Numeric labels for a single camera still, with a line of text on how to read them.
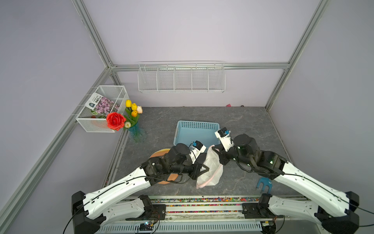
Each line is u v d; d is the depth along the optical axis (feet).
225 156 1.90
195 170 1.89
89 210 1.28
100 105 2.41
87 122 2.18
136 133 3.07
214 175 2.04
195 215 2.42
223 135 1.84
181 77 3.26
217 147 2.16
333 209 1.28
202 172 2.03
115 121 2.14
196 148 1.92
